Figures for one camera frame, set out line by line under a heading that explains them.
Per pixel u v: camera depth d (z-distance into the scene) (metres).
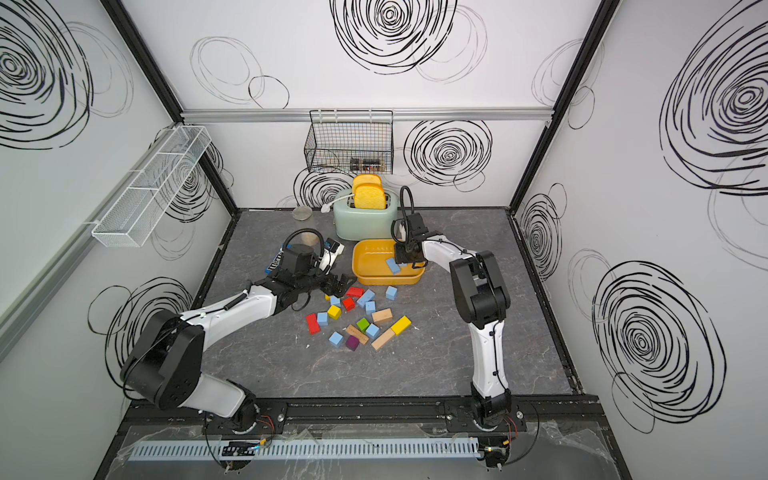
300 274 0.70
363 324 0.88
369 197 0.99
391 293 0.94
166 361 0.43
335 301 0.91
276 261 1.04
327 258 0.77
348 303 0.91
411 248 0.77
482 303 0.55
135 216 0.73
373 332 0.86
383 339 0.86
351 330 0.87
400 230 0.97
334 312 0.90
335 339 0.84
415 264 0.89
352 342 0.85
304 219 0.99
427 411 0.77
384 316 0.89
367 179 0.99
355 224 1.02
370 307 0.91
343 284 0.79
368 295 0.94
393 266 1.02
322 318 0.89
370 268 1.02
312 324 0.89
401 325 0.89
